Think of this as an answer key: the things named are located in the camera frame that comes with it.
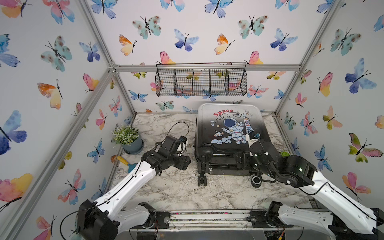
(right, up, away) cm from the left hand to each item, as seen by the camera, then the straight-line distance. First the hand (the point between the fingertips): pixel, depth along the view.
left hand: (185, 157), depth 78 cm
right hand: (+26, +4, -13) cm, 29 cm away
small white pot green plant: (+55, +1, +6) cm, 56 cm away
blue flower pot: (-32, +3, +14) cm, 36 cm away
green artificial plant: (-36, +12, +9) cm, 39 cm away
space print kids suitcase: (+19, +14, +2) cm, 24 cm away
